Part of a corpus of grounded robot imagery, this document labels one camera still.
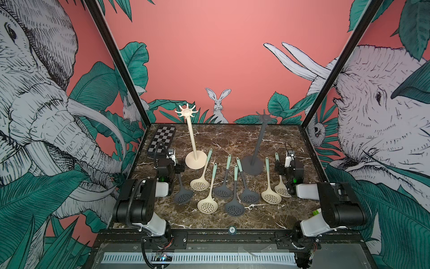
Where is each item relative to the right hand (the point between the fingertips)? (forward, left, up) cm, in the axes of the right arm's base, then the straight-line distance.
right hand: (285, 157), depth 95 cm
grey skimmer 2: (-27, +30, -6) cm, 41 cm away
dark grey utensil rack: (-1, +18, -7) cm, 19 cm away
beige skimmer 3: (-21, +12, -6) cm, 25 cm away
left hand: (0, +64, +1) cm, 64 cm away
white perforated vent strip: (-47, +44, -7) cm, 65 cm away
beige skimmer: (-15, +48, -6) cm, 50 cm away
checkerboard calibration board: (+14, +77, -3) cm, 78 cm away
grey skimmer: (-21, +57, -5) cm, 61 cm away
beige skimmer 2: (-26, +43, -5) cm, 51 cm away
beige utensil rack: (+1, +53, -6) cm, 54 cm away
